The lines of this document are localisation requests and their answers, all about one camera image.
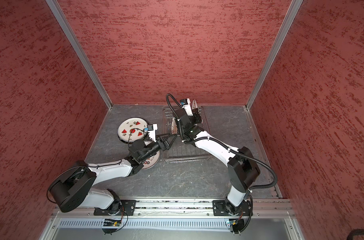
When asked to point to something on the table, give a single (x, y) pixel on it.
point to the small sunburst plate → (174, 127)
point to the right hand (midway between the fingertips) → (196, 112)
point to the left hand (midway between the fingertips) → (174, 137)
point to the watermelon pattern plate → (127, 125)
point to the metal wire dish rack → (181, 151)
